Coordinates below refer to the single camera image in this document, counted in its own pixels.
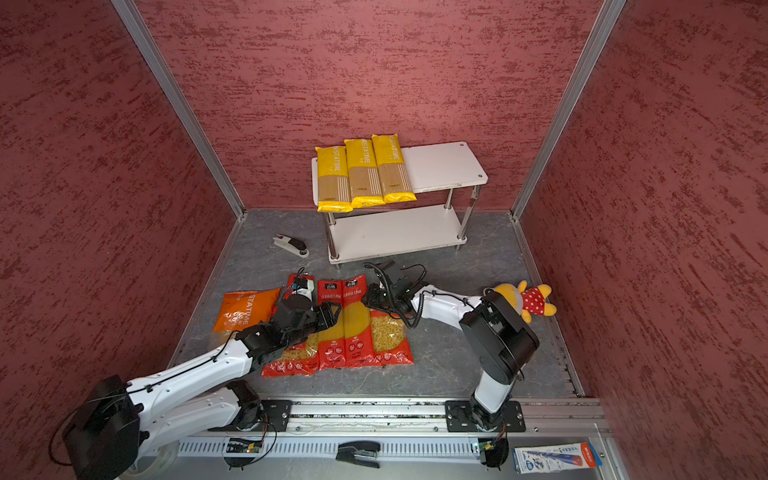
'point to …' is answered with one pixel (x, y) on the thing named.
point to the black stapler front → (362, 453)
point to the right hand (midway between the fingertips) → (363, 307)
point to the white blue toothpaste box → (560, 457)
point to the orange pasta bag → (243, 309)
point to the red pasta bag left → (301, 358)
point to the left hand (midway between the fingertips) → (335, 314)
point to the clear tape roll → (173, 451)
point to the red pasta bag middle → (349, 344)
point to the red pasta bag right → (389, 344)
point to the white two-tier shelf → (443, 177)
